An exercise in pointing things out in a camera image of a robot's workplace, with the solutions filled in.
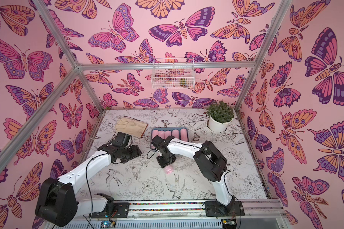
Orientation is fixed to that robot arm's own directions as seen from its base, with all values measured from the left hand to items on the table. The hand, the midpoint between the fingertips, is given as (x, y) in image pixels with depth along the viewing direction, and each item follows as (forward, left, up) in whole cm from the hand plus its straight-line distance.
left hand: (139, 152), depth 87 cm
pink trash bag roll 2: (+16, -12, -4) cm, 21 cm away
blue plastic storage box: (+22, -15, -5) cm, 27 cm away
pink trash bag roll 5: (+16, -27, -5) cm, 32 cm away
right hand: (-6, -13, -7) cm, 16 cm away
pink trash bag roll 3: (+17, -16, -4) cm, 24 cm away
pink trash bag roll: (+18, -7, -5) cm, 20 cm away
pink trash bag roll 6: (-9, -18, -3) cm, 20 cm away
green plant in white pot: (+22, -51, +10) cm, 56 cm away
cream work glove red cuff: (+25, +10, -7) cm, 27 cm away
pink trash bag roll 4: (+17, -22, -4) cm, 28 cm away
